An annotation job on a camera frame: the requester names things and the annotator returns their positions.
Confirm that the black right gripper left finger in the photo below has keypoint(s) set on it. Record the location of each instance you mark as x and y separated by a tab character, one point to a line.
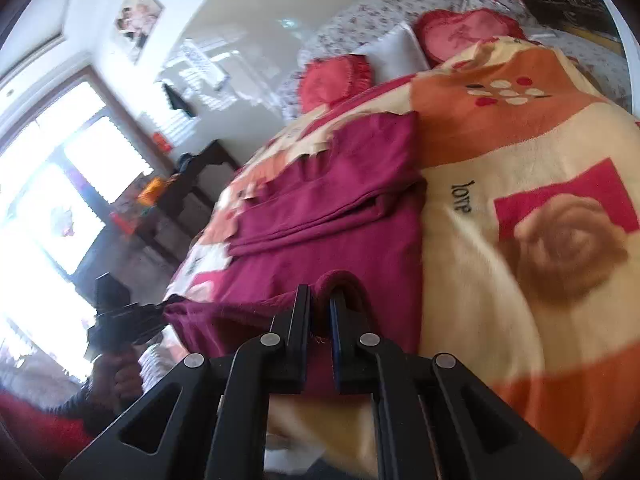
207	418

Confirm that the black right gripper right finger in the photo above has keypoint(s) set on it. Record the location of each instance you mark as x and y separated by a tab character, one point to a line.
433	418

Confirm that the maroon red garment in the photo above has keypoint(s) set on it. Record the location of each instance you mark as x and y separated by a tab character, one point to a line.
349	216

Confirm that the red sleeve forearm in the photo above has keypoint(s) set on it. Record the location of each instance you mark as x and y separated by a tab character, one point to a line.
38	443

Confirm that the person's left hand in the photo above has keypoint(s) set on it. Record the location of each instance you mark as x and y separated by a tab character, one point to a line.
115	377

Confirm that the dark wooden dresser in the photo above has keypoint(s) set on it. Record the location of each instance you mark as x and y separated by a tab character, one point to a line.
130	250

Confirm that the orange item on dresser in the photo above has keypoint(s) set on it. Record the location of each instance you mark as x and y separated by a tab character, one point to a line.
151	193

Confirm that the bright window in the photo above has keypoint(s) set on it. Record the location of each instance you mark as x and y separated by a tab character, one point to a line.
62	176

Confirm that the orange cream rose blanket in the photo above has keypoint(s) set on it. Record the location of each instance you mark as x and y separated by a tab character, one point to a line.
530	234

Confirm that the floral white bed sheet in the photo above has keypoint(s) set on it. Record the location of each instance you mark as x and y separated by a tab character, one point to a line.
368	20

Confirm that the white square pillow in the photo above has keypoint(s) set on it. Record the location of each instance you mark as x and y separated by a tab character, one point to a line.
394	55

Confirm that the red heart pillow right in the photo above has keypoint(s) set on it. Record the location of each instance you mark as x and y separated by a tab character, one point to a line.
443	34

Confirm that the framed wall photo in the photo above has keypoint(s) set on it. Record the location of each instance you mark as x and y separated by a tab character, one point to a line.
134	23

